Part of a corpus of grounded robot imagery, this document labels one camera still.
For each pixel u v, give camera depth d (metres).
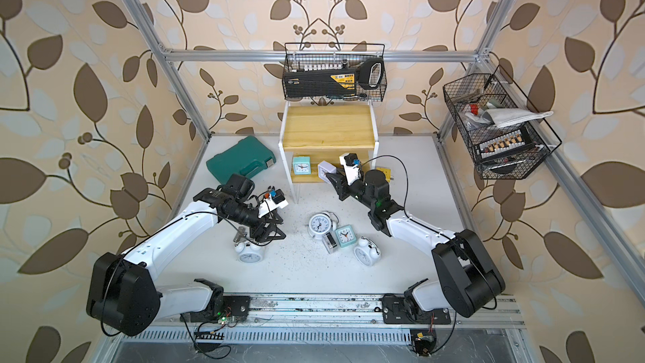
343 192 0.73
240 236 0.89
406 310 0.65
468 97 0.86
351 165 0.70
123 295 0.40
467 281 0.42
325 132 0.77
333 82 0.83
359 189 0.74
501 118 0.63
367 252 0.77
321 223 0.89
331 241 0.83
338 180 0.75
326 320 0.74
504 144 0.68
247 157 1.08
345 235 0.88
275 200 0.70
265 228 0.69
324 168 0.81
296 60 0.91
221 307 0.69
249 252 0.79
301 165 0.85
